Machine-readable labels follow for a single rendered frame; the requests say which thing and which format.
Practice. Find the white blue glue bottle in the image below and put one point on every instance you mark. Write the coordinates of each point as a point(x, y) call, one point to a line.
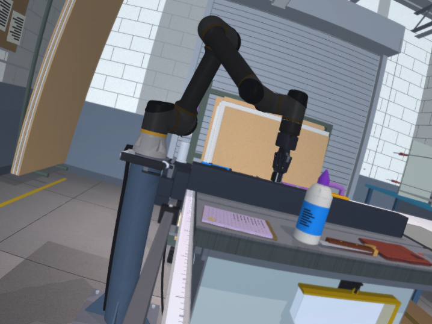
point(312, 216)

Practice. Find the pale green panel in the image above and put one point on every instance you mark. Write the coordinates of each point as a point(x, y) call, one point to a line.
point(416, 172)

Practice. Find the brown wooden try square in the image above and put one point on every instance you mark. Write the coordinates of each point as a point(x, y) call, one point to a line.
point(347, 245)

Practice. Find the grey angled metal bar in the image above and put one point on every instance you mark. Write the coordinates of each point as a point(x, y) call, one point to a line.
point(153, 256)

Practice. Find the grey roller door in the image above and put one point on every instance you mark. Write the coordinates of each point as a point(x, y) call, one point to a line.
point(320, 67)

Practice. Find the stacked tan sheet boards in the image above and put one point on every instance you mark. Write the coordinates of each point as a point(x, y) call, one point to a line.
point(249, 145)

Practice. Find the yellow flat piece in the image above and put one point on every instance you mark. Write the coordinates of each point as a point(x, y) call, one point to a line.
point(340, 197)

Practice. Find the dark rip fence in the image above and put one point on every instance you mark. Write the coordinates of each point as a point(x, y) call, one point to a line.
point(270, 196)

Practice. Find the brown notice board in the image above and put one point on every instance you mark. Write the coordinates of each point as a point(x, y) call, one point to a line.
point(11, 23)

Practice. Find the brown cardboard box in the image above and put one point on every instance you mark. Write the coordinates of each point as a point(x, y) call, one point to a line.
point(420, 314)

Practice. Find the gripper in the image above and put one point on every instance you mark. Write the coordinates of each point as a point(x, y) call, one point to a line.
point(286, 143)

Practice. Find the white cylinder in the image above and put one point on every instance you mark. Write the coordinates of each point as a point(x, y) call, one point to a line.
point(183, 152)

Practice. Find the yellow framed white box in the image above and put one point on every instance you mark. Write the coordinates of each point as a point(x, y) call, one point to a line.
point(337, 309)

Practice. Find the white ruler fence rail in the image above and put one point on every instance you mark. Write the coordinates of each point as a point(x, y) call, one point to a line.
point(182, 256)

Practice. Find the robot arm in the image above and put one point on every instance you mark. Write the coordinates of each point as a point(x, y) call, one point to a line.
point(202, 72)

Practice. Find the large leaning plywood sheets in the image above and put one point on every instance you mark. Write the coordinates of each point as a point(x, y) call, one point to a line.
point(64, 87)

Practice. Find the light blue table saw body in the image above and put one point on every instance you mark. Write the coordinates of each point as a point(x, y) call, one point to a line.
point(243, 297)

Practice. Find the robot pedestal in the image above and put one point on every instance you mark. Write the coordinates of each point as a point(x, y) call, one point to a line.
point(133, 236)

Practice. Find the green vertical pipe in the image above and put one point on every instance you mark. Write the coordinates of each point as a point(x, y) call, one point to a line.
point(35, 64)

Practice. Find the blue side table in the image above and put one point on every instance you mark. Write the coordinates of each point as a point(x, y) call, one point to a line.
point(381, 192)

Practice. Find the blue flat tool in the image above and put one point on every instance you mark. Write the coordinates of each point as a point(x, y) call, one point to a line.
point(216, 166)

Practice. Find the green sheet rack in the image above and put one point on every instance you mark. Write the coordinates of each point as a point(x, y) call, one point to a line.
point(330, 130)

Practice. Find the black small block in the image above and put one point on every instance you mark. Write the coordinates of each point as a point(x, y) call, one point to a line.
point(350, 286)

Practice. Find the pink paper clipboard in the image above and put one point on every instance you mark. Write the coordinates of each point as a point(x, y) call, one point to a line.
point(236, 222)

